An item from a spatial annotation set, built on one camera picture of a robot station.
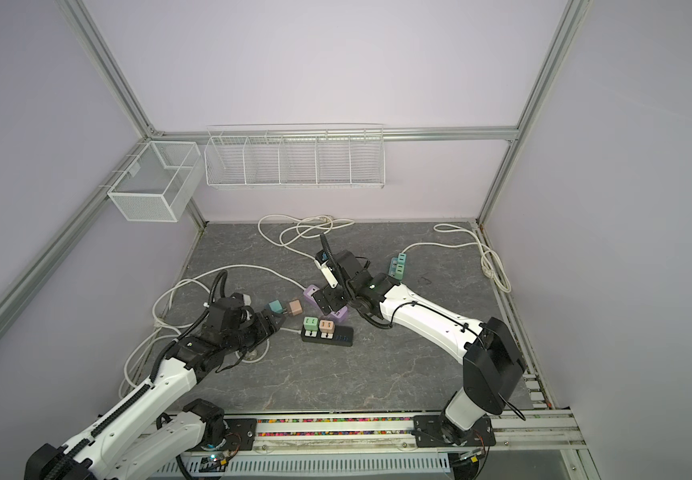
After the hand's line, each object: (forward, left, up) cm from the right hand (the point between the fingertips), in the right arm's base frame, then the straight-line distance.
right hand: (331, 288), depth 82 cm
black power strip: (-7, -3, -15) cm, 17 cm away
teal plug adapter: (+2, +19, -14) cm, 24 cm away
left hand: (-9, +14, -6) cm, 18 cm away
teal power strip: (+15, -20, -11) cm, 28 cm away
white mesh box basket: (+35, +58, +10) cm, 69 cm away
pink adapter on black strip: (-7, +2, -12) cm, 13 cm away
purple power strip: (-1, -1, -14) cm, 14 cm away
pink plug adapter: (+2, +13, -15) cm, 20 cm away
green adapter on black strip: (-6, +7, -11) cm, 14 cm away
